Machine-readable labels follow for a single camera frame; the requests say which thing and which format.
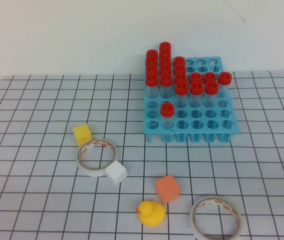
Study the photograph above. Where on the red-capped clear test tube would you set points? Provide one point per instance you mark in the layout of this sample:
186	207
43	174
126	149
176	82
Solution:
211	90

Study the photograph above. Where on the front lone racked test tube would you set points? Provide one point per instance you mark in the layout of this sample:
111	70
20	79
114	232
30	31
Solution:
167	112

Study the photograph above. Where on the test tube column one front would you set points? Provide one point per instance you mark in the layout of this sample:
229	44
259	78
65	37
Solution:
152	85

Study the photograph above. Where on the test tube column three front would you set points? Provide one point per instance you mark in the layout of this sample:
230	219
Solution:
181	91

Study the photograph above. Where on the test tube column three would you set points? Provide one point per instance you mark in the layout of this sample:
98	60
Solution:
179	61
180	78
181	91
179	69

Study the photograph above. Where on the test tube column two front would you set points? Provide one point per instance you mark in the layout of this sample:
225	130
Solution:
166	85

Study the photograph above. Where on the test tube column two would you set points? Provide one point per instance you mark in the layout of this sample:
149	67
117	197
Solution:
165	70
166	85

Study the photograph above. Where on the blue test tube rack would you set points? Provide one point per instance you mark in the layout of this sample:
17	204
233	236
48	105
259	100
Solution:
190	123

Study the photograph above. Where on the test tube column four front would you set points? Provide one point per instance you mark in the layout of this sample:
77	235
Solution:
196	91

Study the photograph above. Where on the test tube column four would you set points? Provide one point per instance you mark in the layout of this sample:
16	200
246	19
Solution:
196	91
195	77

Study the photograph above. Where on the test tube column four back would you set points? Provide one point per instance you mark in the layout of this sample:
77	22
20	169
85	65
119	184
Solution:
195	77

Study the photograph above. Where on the test tube column three back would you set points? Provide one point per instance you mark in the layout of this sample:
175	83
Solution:
179	61

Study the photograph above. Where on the test tube column five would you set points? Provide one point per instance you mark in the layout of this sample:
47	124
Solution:
209	77

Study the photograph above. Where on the white foam cube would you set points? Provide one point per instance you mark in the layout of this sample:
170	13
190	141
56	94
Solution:
116	172

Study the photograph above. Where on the yellow foam cube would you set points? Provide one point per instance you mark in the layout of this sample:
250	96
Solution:
82	134

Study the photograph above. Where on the white tape roll left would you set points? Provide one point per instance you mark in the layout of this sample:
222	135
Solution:
84	149

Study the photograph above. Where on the white tape roll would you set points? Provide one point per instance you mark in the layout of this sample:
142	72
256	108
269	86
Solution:
219	201
84	149

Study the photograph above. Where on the orange foam cube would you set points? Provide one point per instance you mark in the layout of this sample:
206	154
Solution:
167	189

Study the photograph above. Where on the yellow rubber duck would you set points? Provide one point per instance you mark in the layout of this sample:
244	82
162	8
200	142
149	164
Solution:
150	213

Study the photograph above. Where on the white tape roll right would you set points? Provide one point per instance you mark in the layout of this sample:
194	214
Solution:
219	201

